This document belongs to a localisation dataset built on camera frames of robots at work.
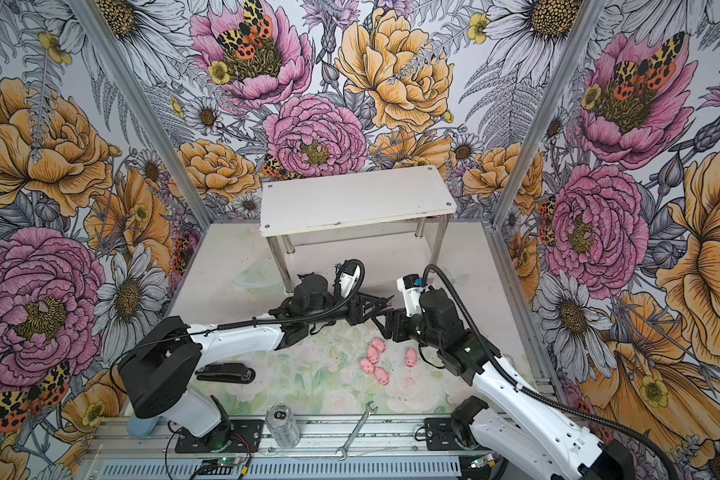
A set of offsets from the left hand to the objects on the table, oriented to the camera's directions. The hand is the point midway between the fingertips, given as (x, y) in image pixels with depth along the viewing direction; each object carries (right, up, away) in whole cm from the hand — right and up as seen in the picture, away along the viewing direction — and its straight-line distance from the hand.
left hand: (382, 310), depth 78 cm
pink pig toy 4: (0, -19, +5) cm, 20 cm away
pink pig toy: (-4, -16, +6) cm, 18 cm away
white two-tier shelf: (-23, +27, 0) cm, 36 cm away
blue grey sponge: (-59, -27, -4) cm, 65 cm away
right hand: (0, -3, -3) cm, 4 cm away
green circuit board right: (+24, -34, -6) cm, 42 cm away
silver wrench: (-3, -26, 0) cm, 26 cm away
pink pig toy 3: (+9, -15, +7) cm, 19 cm away
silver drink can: (-21, -22, -13) cm, 33 cm away
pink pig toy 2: (-2, -14, +9) cm, 17 cm away
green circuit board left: (-36, -34, -6) cm, 50 cm away
